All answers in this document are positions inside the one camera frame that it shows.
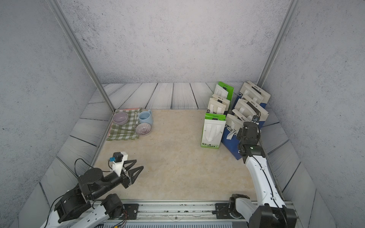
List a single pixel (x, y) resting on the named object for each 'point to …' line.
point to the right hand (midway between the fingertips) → (250, 129)
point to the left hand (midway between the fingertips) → (141, 166)
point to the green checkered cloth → (127, 131)
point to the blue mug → (146, 117)
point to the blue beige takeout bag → (255, 93)
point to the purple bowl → (120, 118)
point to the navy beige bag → (218, 105)
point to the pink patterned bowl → (143, 128)
